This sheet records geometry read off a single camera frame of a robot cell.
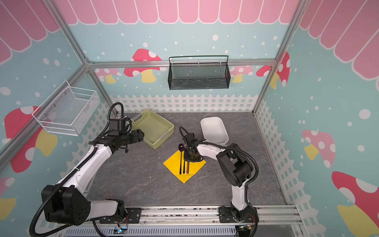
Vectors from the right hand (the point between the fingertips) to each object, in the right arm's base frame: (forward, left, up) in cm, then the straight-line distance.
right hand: (186, 158), depth 94 cm
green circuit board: (-37, +31, -3) cm, 49 cm away
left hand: (+5, +27, +17) cm, 32 cm away
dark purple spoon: (+8, +4, 0) cm, 9 cm away
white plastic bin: (+20, -20, +3) cm, 28 cm away
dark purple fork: (+9, +1, 0) cm, 9 cm away
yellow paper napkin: (-3, +8, 0) cm, 9 cm away
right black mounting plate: (-31, -22, -1) cm, 38 cm away
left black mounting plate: (-32, +26, 0) cm, 41 cm away
